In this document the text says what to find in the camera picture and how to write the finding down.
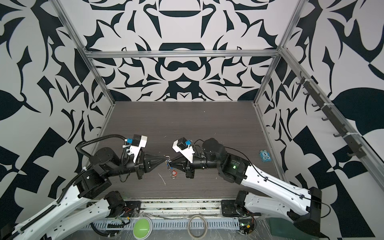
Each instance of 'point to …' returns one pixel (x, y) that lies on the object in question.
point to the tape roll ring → (206, 227)
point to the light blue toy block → (265, 156)
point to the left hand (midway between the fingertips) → (165, 156)
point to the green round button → (142, 228)
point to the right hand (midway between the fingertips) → (170, 164)
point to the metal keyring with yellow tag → (168, 158)
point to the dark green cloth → (282, 229)
